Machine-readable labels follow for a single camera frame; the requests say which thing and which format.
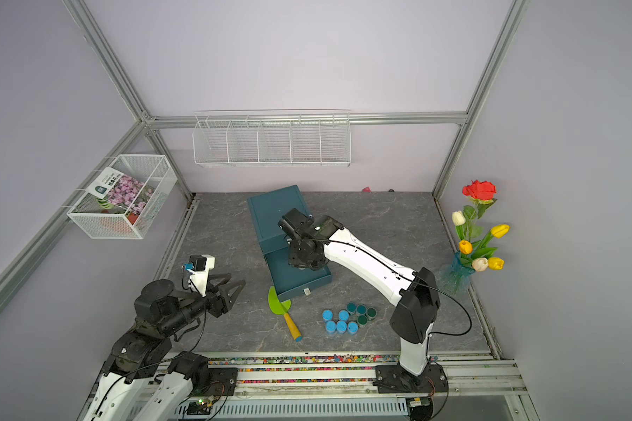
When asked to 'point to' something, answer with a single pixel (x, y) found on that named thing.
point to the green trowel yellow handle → (282, 308)
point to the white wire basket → (100, 219)
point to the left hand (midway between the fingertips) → (237, 281)
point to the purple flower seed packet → (122, 190)
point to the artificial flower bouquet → (477, 250)
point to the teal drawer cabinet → (268, 209)
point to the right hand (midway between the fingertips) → (297, 260)
